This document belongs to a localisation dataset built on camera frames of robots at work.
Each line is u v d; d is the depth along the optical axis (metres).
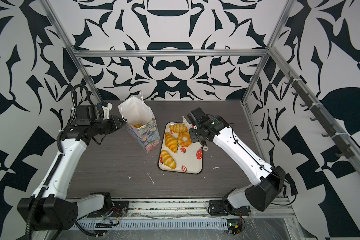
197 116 0.56
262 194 0.38
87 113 0.56
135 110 0.94
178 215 0.74
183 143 0.95
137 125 1.00
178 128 1.00
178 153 0.94
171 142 0.93
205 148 0.66
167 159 0.87
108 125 0.66
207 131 0.50
